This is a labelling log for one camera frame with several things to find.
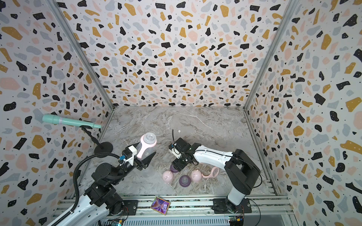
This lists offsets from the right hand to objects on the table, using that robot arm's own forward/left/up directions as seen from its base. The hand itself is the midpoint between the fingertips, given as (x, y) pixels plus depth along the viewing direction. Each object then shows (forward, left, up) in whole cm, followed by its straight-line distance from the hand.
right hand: (180, 163), depth 86 cm
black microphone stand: (+10, +53, 0) cm, 54 cm away
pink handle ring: (-6, -19, -1) cm, 20 cm away
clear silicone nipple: (-6, -4, +5) cm, 9 cm away
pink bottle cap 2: (-7, -10, -1) cm, 12 cm away
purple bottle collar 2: (-9, -3, -3) cm, 10 cm away
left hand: (-3, +12, +25) cm, 27 cm away
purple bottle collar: (-3, +5, -2) cm, 6 cm away
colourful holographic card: (-22, +9, -2) cm, 24 cm away
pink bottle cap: (-8, +6, 0) cm, 10 cm away
